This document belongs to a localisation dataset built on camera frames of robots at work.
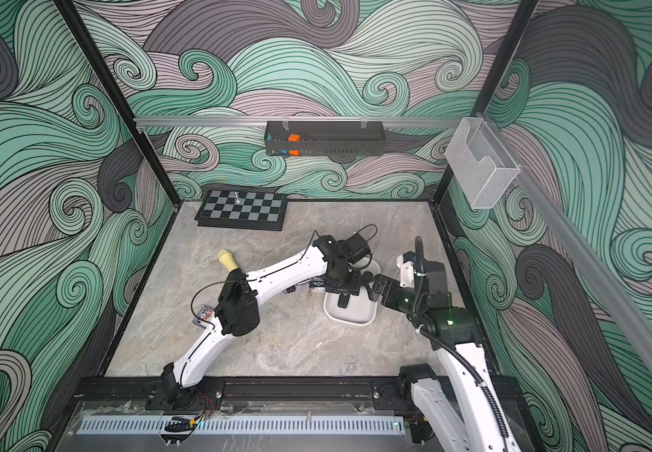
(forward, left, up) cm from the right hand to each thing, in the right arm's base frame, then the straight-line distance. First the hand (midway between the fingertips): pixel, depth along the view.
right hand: (383, 288), depth 73 cm
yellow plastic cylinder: (+20, +50, -15) cm, 56 cm away
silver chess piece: (+47, +51, -13) cm, 71 cm away
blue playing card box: (0, +53, -16) cm, 55 cm away
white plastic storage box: (+2, +4, -20) cm, 20 cm away
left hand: (+5, +6, -11) cm, 13 cm away
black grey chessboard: (+45, +48, -16) cm, 68 cm away
